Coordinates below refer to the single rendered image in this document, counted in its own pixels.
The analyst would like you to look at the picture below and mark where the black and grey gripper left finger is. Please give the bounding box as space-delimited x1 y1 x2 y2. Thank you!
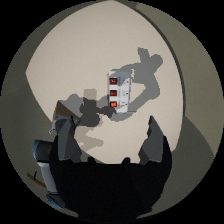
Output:
49 116 82 191

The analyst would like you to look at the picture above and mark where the grey power strip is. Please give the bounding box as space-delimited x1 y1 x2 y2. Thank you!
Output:
109 71 137 115

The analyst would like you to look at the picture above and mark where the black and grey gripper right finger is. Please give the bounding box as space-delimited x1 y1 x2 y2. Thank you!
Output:
138 115 172 195

